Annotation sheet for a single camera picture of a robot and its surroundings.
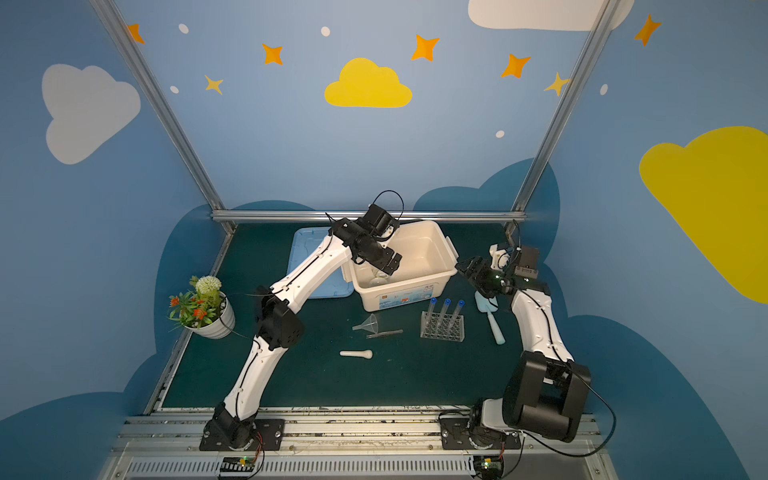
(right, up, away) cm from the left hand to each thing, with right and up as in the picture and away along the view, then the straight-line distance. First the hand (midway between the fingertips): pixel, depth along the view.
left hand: (383, 255), depth 91 cm
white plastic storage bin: (+12, -6, -4) cm, 14 cm away
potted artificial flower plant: (-49, -15, -11) cm, 52 cm away
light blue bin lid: (-31, +6, +25) cm, 40 cm away
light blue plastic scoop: (+36, -17, +7) cm, 40 cm away
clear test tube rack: (+19, -23, +2) cm, 29 cm away
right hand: (+24, -4, -6) cm, 25 cm away
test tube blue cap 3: (+22, -14, -9) cm, 27 cm away
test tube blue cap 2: (+18, -16, -5) cm, 24 cm away
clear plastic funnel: (-4, -21, -1) cm, 22 cm away
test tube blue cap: (+14, -13, -8) cm, 21 cm away
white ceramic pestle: (-8, -29, -4) cm, 30 cm away
